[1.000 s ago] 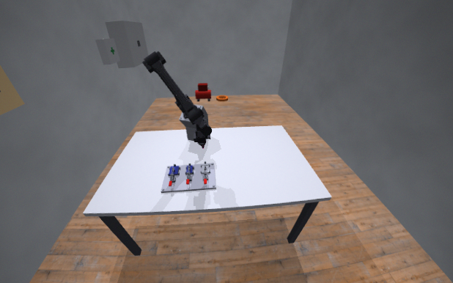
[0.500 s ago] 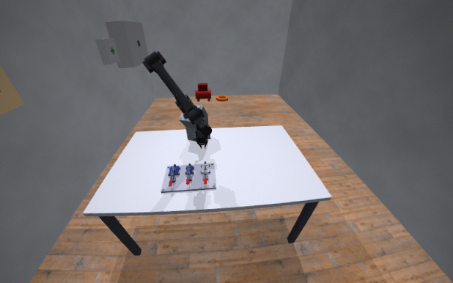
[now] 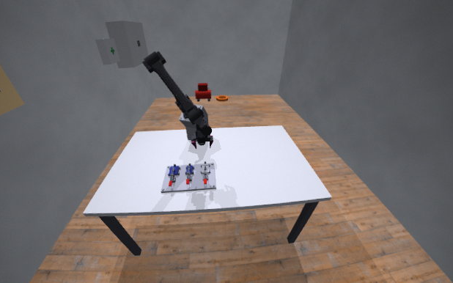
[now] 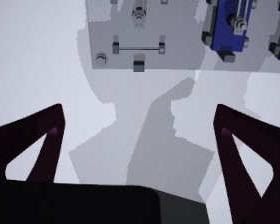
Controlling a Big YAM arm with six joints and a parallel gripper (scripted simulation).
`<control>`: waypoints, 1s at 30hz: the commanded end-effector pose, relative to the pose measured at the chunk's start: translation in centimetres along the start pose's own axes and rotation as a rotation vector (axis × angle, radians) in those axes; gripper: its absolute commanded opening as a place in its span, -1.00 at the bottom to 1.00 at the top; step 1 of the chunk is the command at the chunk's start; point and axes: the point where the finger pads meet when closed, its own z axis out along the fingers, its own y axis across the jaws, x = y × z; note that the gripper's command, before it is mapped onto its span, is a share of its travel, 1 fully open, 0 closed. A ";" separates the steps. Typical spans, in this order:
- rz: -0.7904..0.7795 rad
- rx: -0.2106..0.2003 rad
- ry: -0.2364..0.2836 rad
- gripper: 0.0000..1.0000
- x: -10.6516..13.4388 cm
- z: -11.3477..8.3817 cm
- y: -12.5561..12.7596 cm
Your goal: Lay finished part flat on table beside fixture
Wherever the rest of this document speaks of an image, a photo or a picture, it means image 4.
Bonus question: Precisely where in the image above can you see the blue rectangular block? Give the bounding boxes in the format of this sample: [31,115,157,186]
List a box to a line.
[209,0,252,52]

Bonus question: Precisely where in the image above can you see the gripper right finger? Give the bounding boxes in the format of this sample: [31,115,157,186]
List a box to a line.
[213,104,280,224]

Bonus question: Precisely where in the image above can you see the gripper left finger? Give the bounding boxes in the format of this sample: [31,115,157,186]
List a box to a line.
[0,103,66,183]

